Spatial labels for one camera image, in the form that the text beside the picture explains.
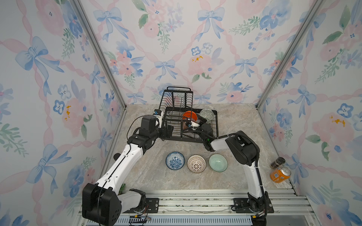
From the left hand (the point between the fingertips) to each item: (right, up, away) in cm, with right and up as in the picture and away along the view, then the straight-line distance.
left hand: (166, 125), depth 80 cm
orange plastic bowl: (+15, +7, +26) cm, 31 cm away
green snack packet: (-24, -36, -2) cm, 43 cm away
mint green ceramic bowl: (+31, -24, +6) cm, 39 cm away
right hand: (+18, +6, +19) cm, 27 cm away
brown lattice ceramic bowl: (+18, -25, +8) cm, 31 cm away
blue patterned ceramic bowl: (+5, -23, +9) cm, 25 cm away
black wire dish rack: (+9, +2, 0) cm, 9 cm away
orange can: (+61, -26, -5) cm, 67 cm away
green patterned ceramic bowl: (+29, +8, +30) cm, 42 cm away
